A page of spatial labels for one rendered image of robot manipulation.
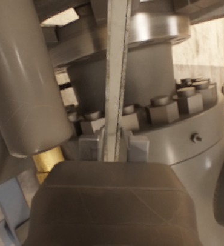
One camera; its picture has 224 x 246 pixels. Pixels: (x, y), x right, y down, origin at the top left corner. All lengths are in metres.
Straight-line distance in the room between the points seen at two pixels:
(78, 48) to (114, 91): 0.27
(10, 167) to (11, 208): 0.16
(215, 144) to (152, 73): 0.23
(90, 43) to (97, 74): 0.09
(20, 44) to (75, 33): 0.24
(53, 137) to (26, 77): 0.07
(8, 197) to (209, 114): 0.72
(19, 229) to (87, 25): 0.75
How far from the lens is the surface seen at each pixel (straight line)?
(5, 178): 0.77
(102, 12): 0.34
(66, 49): 0.44
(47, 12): 0.37
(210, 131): 0.44
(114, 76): 0.16
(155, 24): 0.43
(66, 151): 0.30
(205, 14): 0.66
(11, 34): 0.20
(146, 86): 0.46
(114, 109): 0.16
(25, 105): 0.19
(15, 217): 0.85
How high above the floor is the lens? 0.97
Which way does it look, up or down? 42 degrees down
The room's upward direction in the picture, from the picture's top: 90 degrees clockwise
